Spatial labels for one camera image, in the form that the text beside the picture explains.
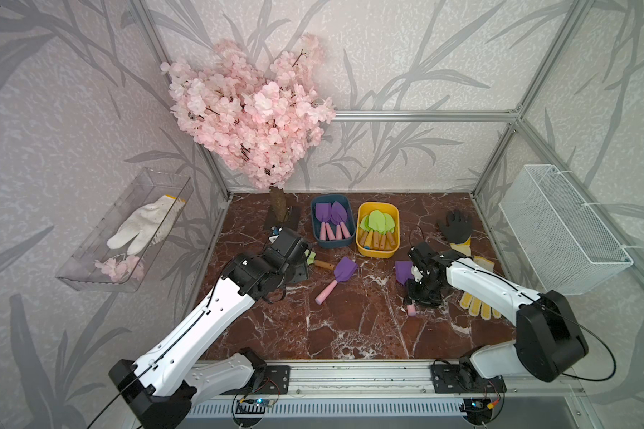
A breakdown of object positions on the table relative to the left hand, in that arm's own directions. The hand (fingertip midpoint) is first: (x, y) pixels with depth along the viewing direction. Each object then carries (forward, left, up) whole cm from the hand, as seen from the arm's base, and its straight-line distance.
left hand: (299, 269), depth 72 cm
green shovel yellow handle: (+23, -23, -19) cm, 37 cm away
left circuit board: (-29, +12, -24) cm, 39 cm away
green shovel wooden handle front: (+29, -21, -19) cm, 41 cm away
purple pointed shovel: (+34, -10, -19) cm, 40 cm away
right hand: (-2, -33, -17) cm, 37 cm away
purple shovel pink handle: (+37, -4, -20) cm, 42 cm away
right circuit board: (-29, -50, -25) cm, 63 cm away
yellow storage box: (+37, -22, -17) cm, 46 cm away
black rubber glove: (+31, -59, -20) cm, 70 cm away
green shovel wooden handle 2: (+22, -28, -19) cm, 40 cm away
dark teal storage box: (+38, -14, -15) cm, 44 cm away
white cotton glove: (+7, +38, +11) cm, 40 cm away
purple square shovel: (+26, -8, -19) cm, 33 cm away
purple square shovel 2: (+10, -34, -19) cm, 40 cm away
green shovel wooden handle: (+30, -32, -19) cm, 48 cm away
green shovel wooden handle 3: (+13, -3, -20) cm, 25 cm away
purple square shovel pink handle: (+11, -13, -22) cm, 28 cm away
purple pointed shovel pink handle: (+36, -13, -21) cm, 44 cm away
